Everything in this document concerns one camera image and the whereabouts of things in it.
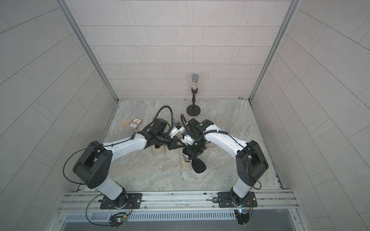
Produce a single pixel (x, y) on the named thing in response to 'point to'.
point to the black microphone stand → (194, 110)
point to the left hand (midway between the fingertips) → (185, 145)
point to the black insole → (198, 165)
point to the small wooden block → (126, 122)
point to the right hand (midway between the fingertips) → (190, 157)
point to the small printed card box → (135, 123)
